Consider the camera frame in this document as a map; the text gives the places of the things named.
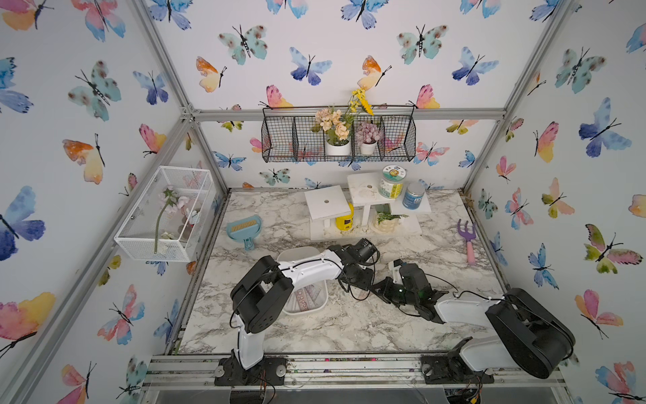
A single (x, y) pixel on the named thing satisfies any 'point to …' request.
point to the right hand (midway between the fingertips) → (369, 286)
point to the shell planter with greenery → (386, 222)
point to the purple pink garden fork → (468, 237)
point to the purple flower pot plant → (367, 136)
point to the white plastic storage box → (310, 299)
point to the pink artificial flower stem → (171, 203)
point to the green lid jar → (391, 185)
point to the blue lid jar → (413, 196)
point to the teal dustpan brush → (245, 230)
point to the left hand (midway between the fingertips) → (370, 280)
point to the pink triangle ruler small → (314, 292)
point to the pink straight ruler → (302, 300)
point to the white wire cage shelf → (169, 220)
